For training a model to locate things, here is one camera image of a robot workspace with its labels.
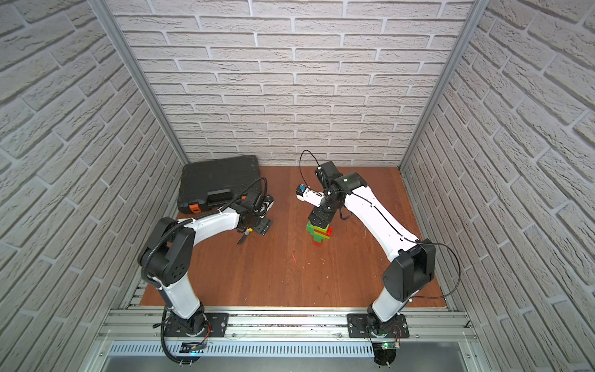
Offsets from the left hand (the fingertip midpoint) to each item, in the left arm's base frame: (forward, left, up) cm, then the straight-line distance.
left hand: (263, 218), depth 96 cm
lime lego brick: (-12, -24, +8) cm, 28 cm away
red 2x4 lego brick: (-12, -26, +10) cm, 30 cm away
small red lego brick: (-11, -22, -2) cm, 25 cm away
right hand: (-6, -25, +15) cm, 30 cm away
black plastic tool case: (+17, +25, +2) cm, 30 cm away
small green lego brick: (-10, -19, +9) cm, 23 cm away
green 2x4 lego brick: (-12, -23, +5) cm, 26 cm away
